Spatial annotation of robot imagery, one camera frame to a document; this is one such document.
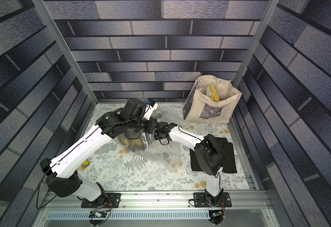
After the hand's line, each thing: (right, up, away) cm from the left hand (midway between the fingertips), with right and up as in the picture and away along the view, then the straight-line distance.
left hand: (159, 123), depth 66 cm
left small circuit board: (-32, -47, +5) cm, 57 cm away
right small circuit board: (+30, -48, +7) cm, 57 cm away
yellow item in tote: (+36, +17, +29) cm, 49 cm away
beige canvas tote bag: (+25, +10, +29) cm, 40 cm away
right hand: (-9, -9, +23) cm, 26 cm away
